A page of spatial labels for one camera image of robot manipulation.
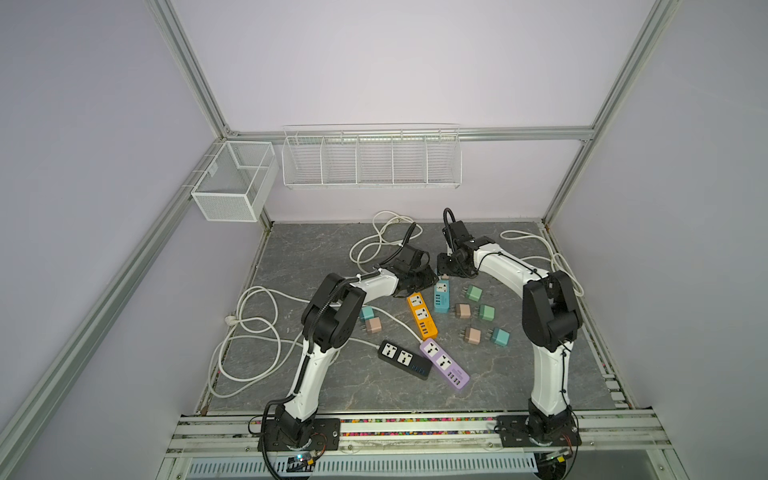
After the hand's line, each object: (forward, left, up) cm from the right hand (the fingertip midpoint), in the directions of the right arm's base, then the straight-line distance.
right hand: (446, 270), depth 99 cm
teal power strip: (-9, +2, -4) cm, 10 cm away
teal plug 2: (-14, +26, -4) cm, 30 cm away
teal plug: (-22, -15, -5) cm, 27 cm away
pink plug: (-21, -6, -5) cm, 22 cm away
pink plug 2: (-18, +24, -5) cm, 30 cm away
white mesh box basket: (+21, +69, +21) cm, 75 cm away
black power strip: (-29, +14, -3) cm, 32 cm away
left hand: (-4, +2, -2) cm, 5 cm away
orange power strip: (-16, +8, -4) cm, 18 cm away
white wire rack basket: (+37, +25, +20) cm, 49 cm away
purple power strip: (-30, +3, -4) cm, 30 cm away
